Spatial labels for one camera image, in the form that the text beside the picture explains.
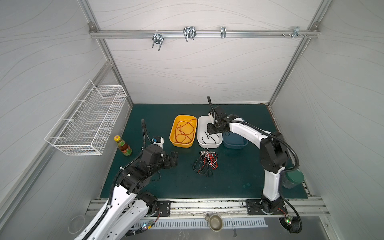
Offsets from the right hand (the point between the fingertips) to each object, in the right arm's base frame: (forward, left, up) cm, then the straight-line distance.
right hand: (212, 125), depth 95 cm
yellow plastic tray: (+2, +20, -10) cm, 23 cm away
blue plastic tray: (-7, -13, -5) cm, 16 cm away
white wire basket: (-19, +61, +22) cm, 68 cm away
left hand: (-24, +21, +9) cm, 33 cm away
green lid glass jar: (-31, -39, -1) cm, 50 cm away
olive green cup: (-50, -1, -9) cm, 51 cm away
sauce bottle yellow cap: (-19, +51, -1) cm, 55 cm away
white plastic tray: (-5, +5, -9) cm, 12 cm away
